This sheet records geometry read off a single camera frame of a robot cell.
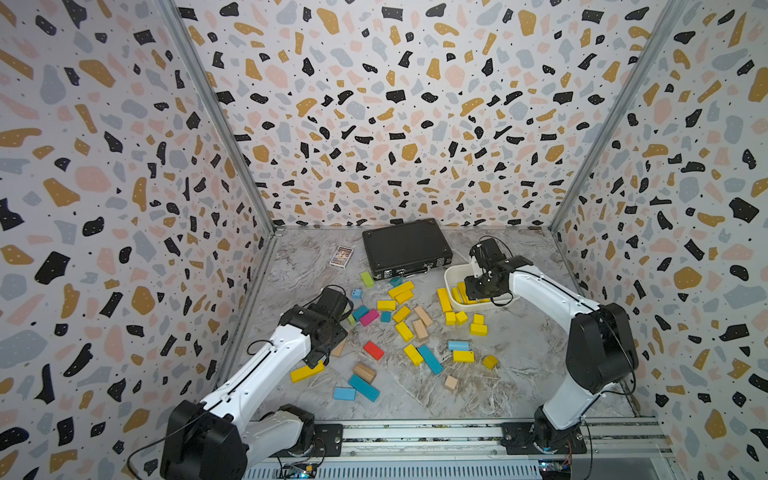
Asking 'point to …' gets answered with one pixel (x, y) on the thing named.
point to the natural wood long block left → (338, 349)
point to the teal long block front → (368, 391)
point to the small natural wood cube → (451, 383)
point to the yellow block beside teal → (413, 354)
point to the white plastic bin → (458, 273)
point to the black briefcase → (406, 249)
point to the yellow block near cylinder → (463, 356)
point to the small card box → (341, 257)
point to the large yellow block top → (403, 293)
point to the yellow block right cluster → (479, 328)
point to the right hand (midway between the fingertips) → (474, 289)
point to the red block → (374, 350)
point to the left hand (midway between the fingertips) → (336, 341)
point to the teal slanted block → (433, 363)
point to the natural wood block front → (364, 372)
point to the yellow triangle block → (490, 362)
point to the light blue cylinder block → (456, 345)
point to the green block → (367, 279)
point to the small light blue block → (348, 394)
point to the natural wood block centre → (420, 329)
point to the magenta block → (372, 315)
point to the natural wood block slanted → (424, 316)
